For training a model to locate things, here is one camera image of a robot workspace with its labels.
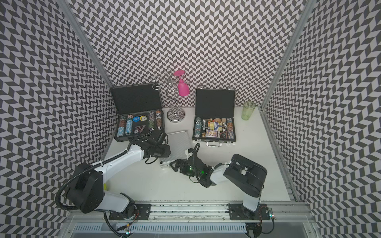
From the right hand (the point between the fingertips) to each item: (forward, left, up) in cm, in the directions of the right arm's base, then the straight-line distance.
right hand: (174, 169), depth 84 cm
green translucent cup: (+42, -50, +7) cm, 66 cm away
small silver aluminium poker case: (+18, -1, 0) cm, 18 cm away
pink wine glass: (+51, -3, +18) cm, 54 cm away
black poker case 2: (+34, -25, 0) cm, 42 cm away
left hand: (+8, +5, +3) cm, 10 cm away
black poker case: (+43, +30, +4) cm, 53 cm away
